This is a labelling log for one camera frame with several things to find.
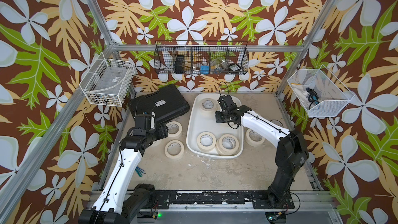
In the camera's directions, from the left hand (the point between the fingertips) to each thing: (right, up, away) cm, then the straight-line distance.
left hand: (163, 127), depth 79 cm
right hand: (+29, +6, +12) cm, 32 cm away
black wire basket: (+34, +43, +18) cm, 57 cm away
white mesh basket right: (+84, +17, +3) cm, 86 cm away
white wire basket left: (-30, +24, +1) cm, 38 cm away
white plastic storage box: (+19, +2, +23) cm, 30 cm away
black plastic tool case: (-5, +13, +25) cm, 29 cm away
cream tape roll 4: (+2, -3, +21) cm, 22 cm away
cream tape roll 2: (+35, -12, +13) cm, 40 cm away
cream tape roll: (+24, +9, +22) cm, 34 cm away
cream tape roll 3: (+23, -11, +14) cm, 29 cm away
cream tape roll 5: (+3, -17, +7) cm, 19 cm away
